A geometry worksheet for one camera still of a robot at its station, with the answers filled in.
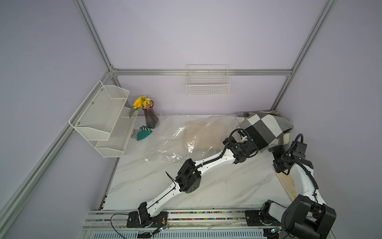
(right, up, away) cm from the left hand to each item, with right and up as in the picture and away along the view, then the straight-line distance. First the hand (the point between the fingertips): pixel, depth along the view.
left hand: (230, 145), depth 89 cm
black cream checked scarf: (+26, +11, +11) cm, 30 cm away
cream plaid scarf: (+40, +2, +13) cm, 42 cm away
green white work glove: (-62, +6, +19) cm, 65 cm away
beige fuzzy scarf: (-14, +5, +15) cm, 22 cm away
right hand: (+22, -6, -4) cm, 23 cm away
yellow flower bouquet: (-56, +27, +4) cm, 62 cm away
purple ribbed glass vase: (-54, +18, +18) cm, 60 cm away
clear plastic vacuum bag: (-41, -1, +12) cm, 43 cm away
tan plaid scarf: (+38, +22, +18) cm, 47 cm away
